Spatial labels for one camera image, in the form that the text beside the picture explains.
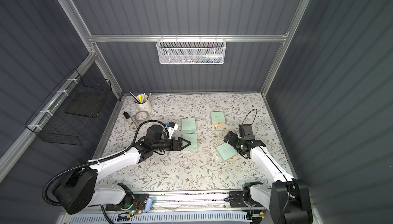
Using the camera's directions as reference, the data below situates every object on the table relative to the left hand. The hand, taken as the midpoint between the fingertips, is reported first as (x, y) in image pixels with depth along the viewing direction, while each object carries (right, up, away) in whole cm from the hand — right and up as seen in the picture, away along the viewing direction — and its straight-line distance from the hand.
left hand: (188, 146), depth 79 cm
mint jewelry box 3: (+19, +14, +23) cm, 33 cm away
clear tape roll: (-35, +15, +28) cm, 47 cm away
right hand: (+25, +1, +8) cm, 26 cm away
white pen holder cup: (-31, +23, +21) cm, 45 cm away
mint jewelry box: (+2, +1, +15) cm, 15 cm away
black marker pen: (-41, +12, +23) cm, 48 cm away
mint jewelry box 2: (-1, +9, +20) cm, 22 cm away
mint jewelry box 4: (+21, -5, +8) cm, 23 cm away
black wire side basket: (-58, +16, -6) cm, 60 cm away
